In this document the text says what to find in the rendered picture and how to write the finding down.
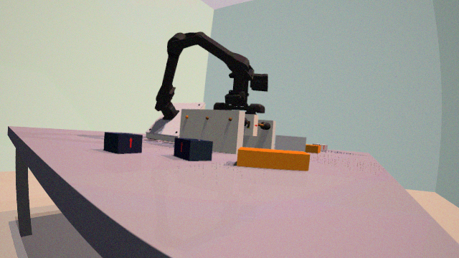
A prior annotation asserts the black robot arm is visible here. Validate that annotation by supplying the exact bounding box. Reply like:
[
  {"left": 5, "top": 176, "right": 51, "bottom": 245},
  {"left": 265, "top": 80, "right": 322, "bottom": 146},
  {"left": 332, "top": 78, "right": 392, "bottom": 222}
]
[{"left": 155, "top": 32, "right": 268, "bottom": 120}]

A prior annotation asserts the orange rectangular block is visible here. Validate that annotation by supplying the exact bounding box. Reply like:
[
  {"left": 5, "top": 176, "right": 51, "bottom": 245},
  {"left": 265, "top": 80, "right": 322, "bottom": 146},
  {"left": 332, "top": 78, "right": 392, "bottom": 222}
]
[
  {"left": 306, "top": 145, "right": 321, "bottom": 153},
  {"left": 237, "top": 147, "right": 310, "bottom": 171}
]

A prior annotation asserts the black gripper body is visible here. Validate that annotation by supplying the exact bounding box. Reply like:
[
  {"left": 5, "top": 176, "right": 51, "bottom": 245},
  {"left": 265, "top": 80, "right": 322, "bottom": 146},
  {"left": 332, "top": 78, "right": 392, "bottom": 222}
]
[{"left": 213, "top": 88, "right": 265, "bottom": 113}]

